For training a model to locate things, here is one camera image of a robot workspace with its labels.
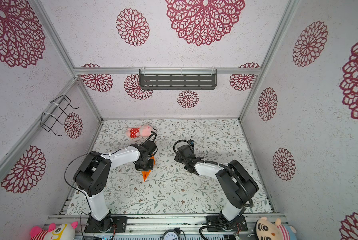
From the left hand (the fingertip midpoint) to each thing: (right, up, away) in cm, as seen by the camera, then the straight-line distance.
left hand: (147, 171), depth 93 cm
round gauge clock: (+17, -23, -24) cm, 38 cm away
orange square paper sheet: (0, -1, -1) cm, 2 cm away
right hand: (+20, +11, 0) cm, 23 cm away
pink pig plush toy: (-4, +25, +12) cm, 28 cm away
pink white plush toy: (-31, -20, -27) cm, 45 cm away
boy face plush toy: (+58, -19, -28) cm, 67 cm away
